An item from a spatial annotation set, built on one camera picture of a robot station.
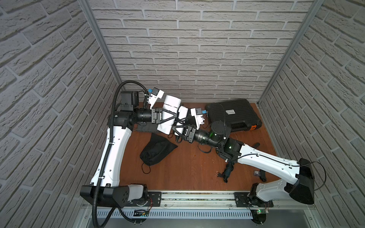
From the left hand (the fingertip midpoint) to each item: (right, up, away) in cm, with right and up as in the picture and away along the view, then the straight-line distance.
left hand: (177, 115), depth 58 cm
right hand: (-1, -6, 0) cm, 6 cm away
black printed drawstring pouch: (-14, -21, +28) cm, 37 cm away
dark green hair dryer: (+27, -35, +23) cm, 50 cm away
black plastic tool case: (+43, +1, +44) cm, 62 cm away
